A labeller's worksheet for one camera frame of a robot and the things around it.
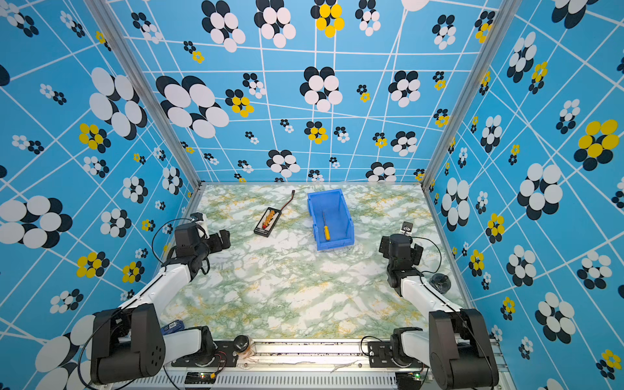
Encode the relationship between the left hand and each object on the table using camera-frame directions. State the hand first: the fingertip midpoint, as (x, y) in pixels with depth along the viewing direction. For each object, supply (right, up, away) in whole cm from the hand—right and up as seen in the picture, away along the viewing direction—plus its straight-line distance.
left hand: (219, 232), depth 90 cm
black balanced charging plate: (+15, +3, +15) cm, 21 cm away
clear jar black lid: (+76, -15, -13) cm, 79 cm away
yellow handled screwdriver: (+41, 0, +12) cm, 42 cm away
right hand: (+69, -3, -1) cm, 69 cm away
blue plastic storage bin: (+45, +5, +17) cm, 49 cm away
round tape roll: (+16, -28, -23) cm, 39 cm away
